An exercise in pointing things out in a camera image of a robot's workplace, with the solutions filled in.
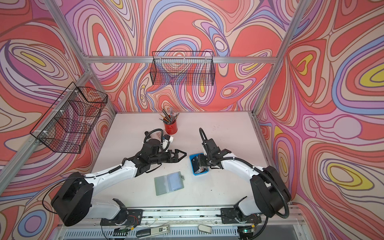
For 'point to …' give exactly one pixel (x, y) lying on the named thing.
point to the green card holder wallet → (169, 183)
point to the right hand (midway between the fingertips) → (203, 164)
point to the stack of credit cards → (197, 168)
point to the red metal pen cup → (172, 128)
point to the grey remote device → (147, 232)
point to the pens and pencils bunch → (168, 119)
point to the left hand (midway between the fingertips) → (184, 154)
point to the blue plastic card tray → (191, 156)
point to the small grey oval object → (205, 228)
